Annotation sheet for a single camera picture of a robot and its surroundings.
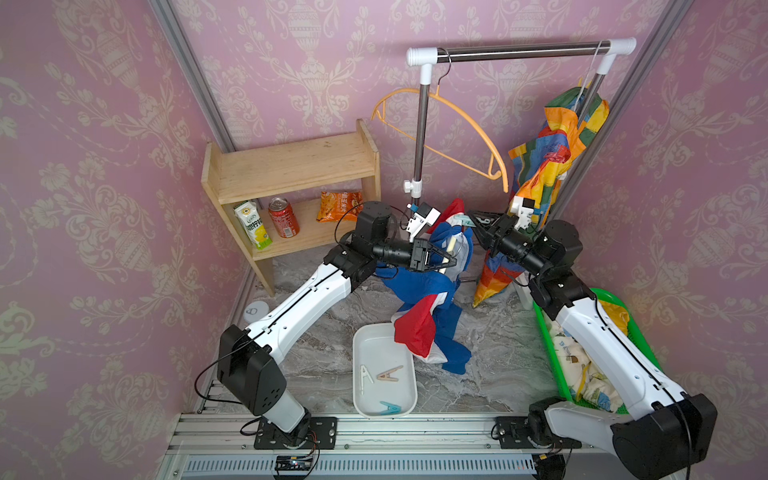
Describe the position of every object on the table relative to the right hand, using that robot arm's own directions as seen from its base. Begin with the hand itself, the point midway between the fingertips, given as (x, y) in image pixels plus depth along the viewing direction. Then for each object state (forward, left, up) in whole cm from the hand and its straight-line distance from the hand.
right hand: (469, 213), depth 65 cm
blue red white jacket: (-17, +9, -17) cm, 26 cm away
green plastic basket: (-25, -24, -33) cm, 48 cm away
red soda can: (+13, +46, -11) cm, 49 cm away
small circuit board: (-39, +43, -43) cm, 73 cm away
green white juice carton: (+10, +53, -10) cm, 55 cm away
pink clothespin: (-20, +20, -40) cm, 50 cm away
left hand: (-10, +5, -5) cm, 13 cm away
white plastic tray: (-11, +23, -42) cm, 50 cm away
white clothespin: (-19, +26, -41) cm, 52 cm away
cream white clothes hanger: (-1, +1, -9) cm, 10 cm away
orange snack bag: (+22, +32, -15) cm, 41 cm away
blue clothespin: (-29, +19, -41) cm, 54 cm away
